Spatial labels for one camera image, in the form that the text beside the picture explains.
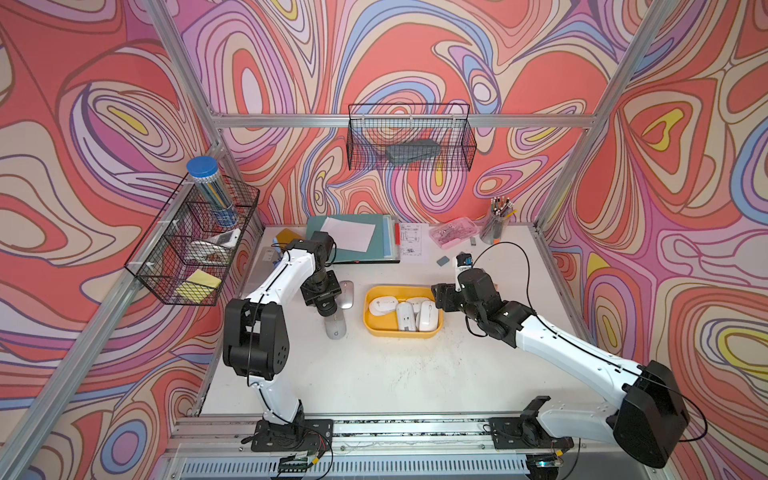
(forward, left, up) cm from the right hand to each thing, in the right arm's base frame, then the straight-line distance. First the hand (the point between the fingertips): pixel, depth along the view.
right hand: (445, 294), depth 83 cm
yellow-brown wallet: (+39, +57, -14) cm, 70 cm away
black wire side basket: (+5, +67, +15) cm, 69 cm away
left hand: (+4, +33, -5) cm, 34 cm away
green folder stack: (+44, +45, -12) cm, 64 cm away
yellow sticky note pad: (-7, +57, +19) cm, 60 cm away
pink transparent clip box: (+38, -9, -14) cm, 41 cm away
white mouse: (-1, +11, -11) cm, 16 cm away
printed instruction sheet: (+33, +5, -14) cm, 37 cm away
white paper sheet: (+40, +31, -17) cm, 54 cm away
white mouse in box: (-2, +4, -9) cm, 10 cm away
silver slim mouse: (+9, +30, -14) cm, 35 cm away
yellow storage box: (-2, +18, -15) cm, 23 cm away
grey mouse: (-2, +33, -12) cm, 35 cm away
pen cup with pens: (+33, -25, -6) cm, 41 cm away
